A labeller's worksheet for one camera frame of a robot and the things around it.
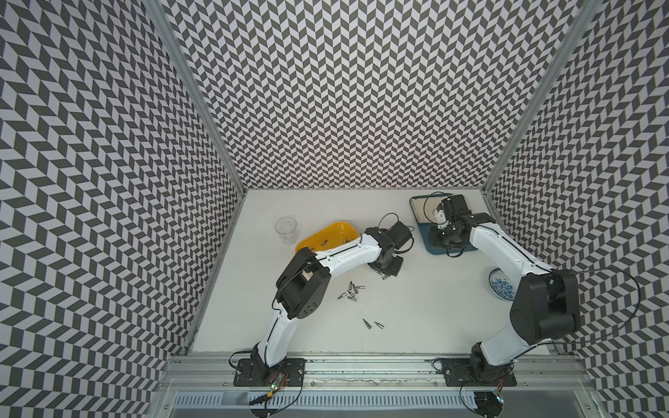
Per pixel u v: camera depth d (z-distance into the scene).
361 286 0.90
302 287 0.51
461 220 0.63
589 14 0.67
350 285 0.91
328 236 0.96
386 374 0.74
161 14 0.72
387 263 0.77
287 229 0.98
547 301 0.44
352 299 0.89
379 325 0.83
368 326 0.82
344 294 0.87
